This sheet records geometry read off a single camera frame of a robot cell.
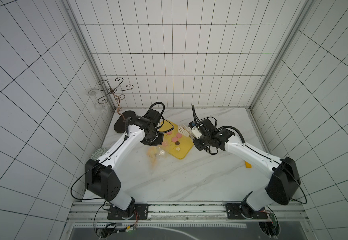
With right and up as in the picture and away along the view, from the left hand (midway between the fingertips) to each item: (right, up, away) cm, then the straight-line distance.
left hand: (155, 146), depth 79 cm
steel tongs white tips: (+17, +8, +6) cm, 19 cm away
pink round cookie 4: (+5, +3, -9) cm, 11 cm away
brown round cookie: (+12, -2, +18) cm, 22 cm away
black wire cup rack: (-26, +32, +8) cm, 42 cm away
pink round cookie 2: (+13, +3, +21) cm, 25 cm away
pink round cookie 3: (+10, 0, +22) cm, 24 cm away
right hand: (+23, +4, +5) cm, 24 cm away
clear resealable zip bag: (-1, -7, +8) cm, 10 cm away
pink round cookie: (+8, +8, -9) cm, 15 cm away
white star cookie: (+12, -5, +16) cm, 21 cm away
